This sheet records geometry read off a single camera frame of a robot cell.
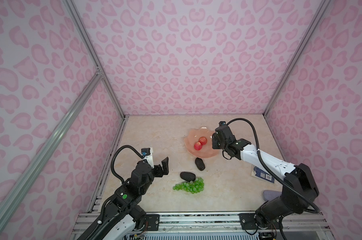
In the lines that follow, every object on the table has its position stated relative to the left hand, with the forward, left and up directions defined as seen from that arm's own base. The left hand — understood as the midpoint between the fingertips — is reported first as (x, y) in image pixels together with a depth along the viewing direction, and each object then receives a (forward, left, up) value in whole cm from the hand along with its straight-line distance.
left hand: (160, 156), depth 73 cm
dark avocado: (+4, -21, -18) cm, 28 cm away
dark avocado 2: (-4, -13, -17) cm, 22 cm away
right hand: (+13, -30, -6) cm, 34 cm away
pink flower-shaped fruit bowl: (+14, -26, -18) cm, 35 cm away
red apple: (+21, -24, -18) cm, 36 cm away
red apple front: (+16, -21, -18) cm, 32 cm away
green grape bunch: (-9, -18, -16) cm, 26 cm away
